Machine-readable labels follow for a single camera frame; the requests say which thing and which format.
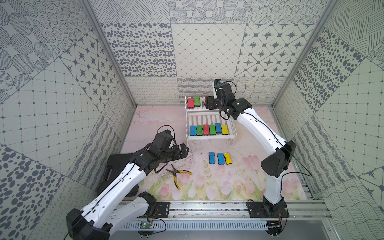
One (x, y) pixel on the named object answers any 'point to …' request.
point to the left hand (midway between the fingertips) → (182, 148)
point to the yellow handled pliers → (174, 172)
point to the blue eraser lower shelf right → (218, 127)
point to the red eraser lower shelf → (206, 130)
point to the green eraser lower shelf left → (199, 130)
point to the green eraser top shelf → (197, 102)
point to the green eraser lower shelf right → (212, 129)
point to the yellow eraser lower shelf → (224, 129)
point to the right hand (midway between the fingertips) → (211, 101)
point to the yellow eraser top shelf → (227, 158)
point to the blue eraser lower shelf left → (193, 130)
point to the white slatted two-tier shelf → (202, 123)
